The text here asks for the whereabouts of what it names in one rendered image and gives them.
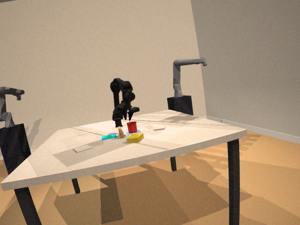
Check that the yellow block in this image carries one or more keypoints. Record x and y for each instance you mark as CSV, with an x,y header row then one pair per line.
x,y
135,138

